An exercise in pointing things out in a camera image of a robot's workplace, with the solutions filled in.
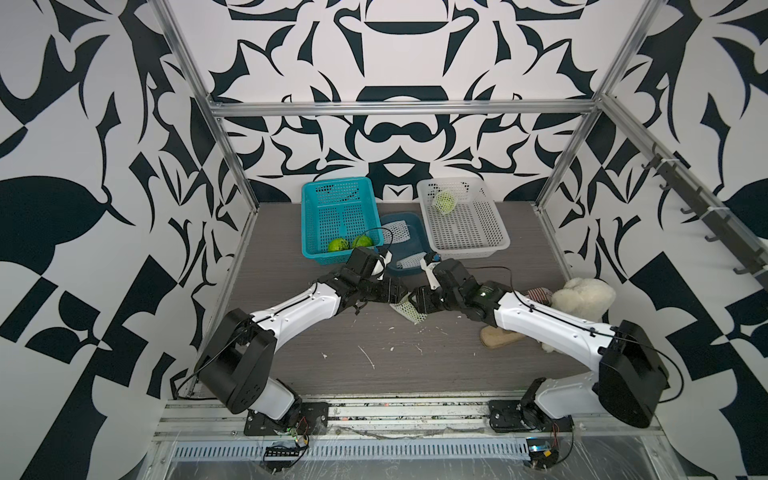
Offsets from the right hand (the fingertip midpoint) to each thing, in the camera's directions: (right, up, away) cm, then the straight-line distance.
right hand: (414, 292), depth 83 cm
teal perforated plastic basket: (-26, +26, +36) cm, 51 cm away
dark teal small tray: (+4, +13, +26) cm, 30 cm away
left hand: (-5, +2, +3) cm, 6 cm away
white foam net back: (-4, +17, +23) cm, 29 cm away
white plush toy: (+41, 0, -9) cm, 42 cm away
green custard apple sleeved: (+14, +28, +29) cm, 42 cm away
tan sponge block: (+22, -13, +2) cm, 26 cm away
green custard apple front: (-23, +13, +17) cm, 31 cm away
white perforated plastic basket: (+24, +17, +29) cm, 42 cm away
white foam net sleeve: (+14, +32, +31) cm, 47 cm away
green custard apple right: (-15, +13, +19) cm, 28 cm away
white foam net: (-1, -5, +1) cm, 6 cm away
